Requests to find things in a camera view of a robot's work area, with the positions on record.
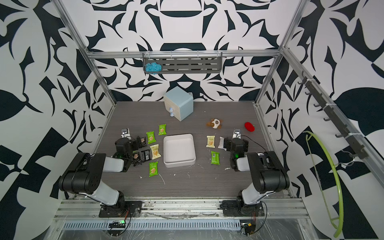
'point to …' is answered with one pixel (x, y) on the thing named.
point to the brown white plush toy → (215, 123)
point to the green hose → (338, 185)
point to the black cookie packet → (146, 154)
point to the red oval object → (249, 127)
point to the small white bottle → (171, 113)
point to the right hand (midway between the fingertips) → (234, 136)
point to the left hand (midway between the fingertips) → (128, 136)
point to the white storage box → (179, 150)
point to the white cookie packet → (221, 143)
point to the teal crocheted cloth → (153, 67)
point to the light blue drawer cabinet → (179, 103)
